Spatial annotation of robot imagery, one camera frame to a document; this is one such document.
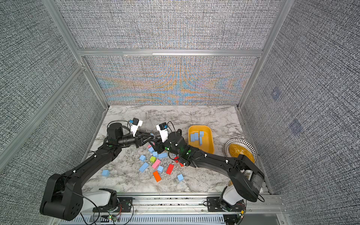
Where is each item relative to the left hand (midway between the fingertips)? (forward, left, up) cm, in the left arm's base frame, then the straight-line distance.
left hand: (154, 135), depth 77 cm
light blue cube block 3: (-12, -2, -18) cm, 22 cm away
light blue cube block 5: (-2, +2, -18) cm, 18 cm away
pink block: (-8, +1, -20) cm, 22 cm away
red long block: (-12, -8, -20) cm, 24 cm away
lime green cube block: (-6, +3, -18) cm, 19 cm away
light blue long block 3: (-10, +8, -19) cm, 23 cm away
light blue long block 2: (-3, -3, -19) cm, 19 cm away
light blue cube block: (+12, -30, -18) cm, 37 cm away
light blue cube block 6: (+1, +4, -18) cm, 18 cm away
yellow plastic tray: (+4, -34, -22) cm, 40 cm away
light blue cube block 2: (-17, -14, -19) cm, 29 cm away
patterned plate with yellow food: (-2, -49, -15) cm, 52 cm away
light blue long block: (+1, +1, 0) cm, 1 cm away
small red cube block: (-5, -12, -20) cm, 24 cm away
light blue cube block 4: (-5, +9, -18) cm, 21 cm away
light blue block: (+6, -29, -17) cm, 34 cm away
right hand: (-2, +1, +3) cm, 4 cm away
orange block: (-16, 0, -21) cm, 26 cm away
